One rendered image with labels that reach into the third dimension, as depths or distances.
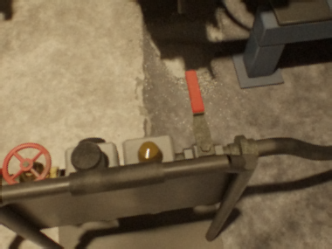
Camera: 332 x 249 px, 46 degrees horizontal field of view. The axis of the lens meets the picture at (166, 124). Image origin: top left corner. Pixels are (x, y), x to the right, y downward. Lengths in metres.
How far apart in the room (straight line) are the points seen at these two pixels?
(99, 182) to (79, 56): 0.86
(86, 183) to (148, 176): 0.08
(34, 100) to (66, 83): 0.11
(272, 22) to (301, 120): 0.32
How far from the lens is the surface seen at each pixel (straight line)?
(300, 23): 1.12
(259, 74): 1.26
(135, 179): 0.50
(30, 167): 0.61
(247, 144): 0.65
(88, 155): 0.59
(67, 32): 1.40
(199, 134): 0.64
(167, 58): 1.29
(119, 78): 1.26
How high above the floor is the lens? 1.05
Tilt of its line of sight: 63 degrees down
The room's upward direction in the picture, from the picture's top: straight up
